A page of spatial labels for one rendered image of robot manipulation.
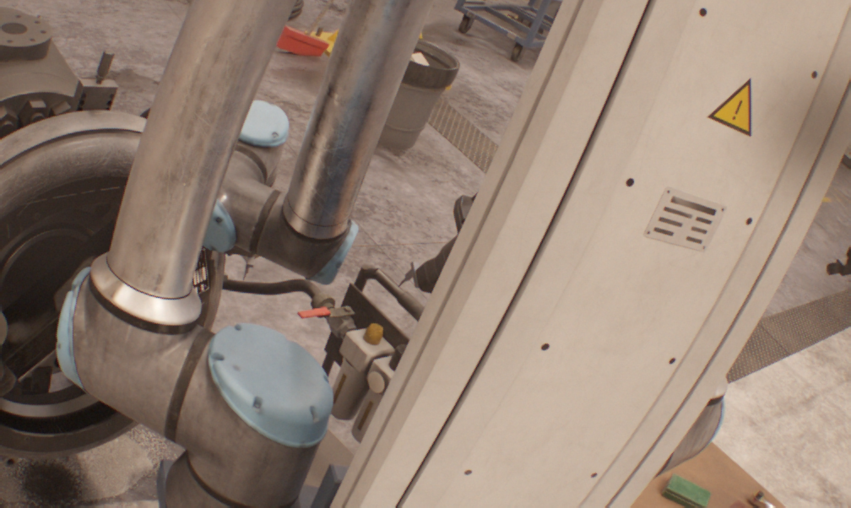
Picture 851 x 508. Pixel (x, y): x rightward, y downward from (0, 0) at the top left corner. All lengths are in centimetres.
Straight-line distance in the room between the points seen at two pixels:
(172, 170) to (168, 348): 20
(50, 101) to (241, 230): 63
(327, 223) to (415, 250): 231
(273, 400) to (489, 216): 33
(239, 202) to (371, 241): 220
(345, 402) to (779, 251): 142
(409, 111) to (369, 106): 307
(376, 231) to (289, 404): 256
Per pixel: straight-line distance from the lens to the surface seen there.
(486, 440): 88
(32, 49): 181
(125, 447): 221
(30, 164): 134
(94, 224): 160
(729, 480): 224
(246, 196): 125
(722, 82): 76
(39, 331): 150
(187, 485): 111
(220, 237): 126
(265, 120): 133
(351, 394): 213
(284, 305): 291
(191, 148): 92
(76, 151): 136
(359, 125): 106
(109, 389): 103
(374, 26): 97
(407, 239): 353
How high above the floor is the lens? 160
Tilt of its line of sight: 26 degrees down
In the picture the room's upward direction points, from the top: 24 degrees clockwise
